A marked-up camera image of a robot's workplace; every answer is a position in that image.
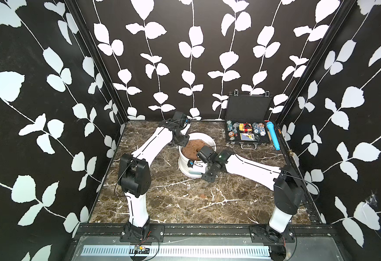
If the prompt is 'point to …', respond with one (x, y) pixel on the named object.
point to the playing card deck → (247, 136)
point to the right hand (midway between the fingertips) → (204, 170)
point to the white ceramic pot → (196, 171)
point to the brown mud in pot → (191, 148)
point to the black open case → (245, 123)
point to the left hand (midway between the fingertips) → (184, 138)
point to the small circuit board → (141, 249)
